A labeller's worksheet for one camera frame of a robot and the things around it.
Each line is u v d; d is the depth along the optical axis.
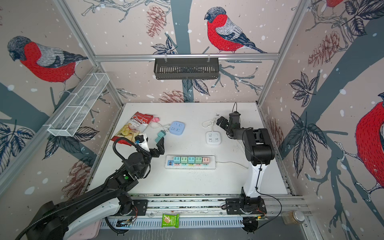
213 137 0.98
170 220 0.69
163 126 1.06
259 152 0.53
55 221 0.41
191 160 0.83
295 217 0.62
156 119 1.08
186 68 1.07
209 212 0.73
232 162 0.88
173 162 0.86
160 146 0.69
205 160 0.83
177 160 0.83
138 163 0.57
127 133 0.98
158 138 0.98
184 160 0.83
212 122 1.06
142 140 0.65
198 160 0.83
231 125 0.83
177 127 1.03
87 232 0.65
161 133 1.01
